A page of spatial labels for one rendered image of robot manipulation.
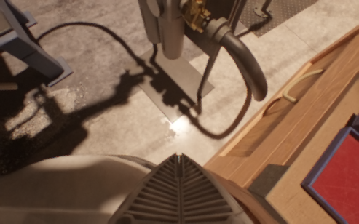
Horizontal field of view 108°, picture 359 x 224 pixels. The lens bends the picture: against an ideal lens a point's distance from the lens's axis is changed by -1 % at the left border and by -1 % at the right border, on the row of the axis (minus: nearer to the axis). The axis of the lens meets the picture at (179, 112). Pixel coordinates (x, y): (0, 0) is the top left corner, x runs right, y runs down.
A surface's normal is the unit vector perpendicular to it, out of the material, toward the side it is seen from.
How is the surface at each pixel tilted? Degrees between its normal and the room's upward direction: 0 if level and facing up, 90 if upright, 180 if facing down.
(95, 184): 24
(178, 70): 0
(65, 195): 1
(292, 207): 0
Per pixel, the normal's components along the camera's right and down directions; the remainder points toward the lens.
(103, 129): 0.02, -0.29
